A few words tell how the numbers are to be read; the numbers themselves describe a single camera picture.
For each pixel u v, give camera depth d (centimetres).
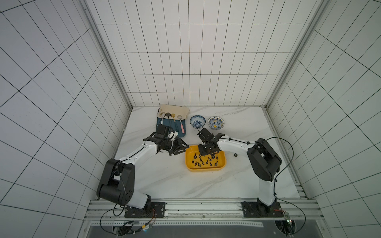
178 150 78
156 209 73
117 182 43
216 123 107
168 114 115
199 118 107
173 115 113
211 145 69
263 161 50
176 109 118
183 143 82
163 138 74
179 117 111
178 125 107
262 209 64
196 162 89
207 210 74
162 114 114
